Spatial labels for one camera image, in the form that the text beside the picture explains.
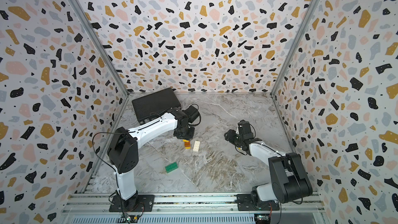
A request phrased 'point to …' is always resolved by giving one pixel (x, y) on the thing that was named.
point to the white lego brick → (196, 145)
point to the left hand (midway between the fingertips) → (190, 137)
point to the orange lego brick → (187, 144)
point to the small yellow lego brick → (185, 140)
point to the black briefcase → (151, 105)
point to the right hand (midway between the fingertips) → (227, 135)
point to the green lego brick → (171, 167)
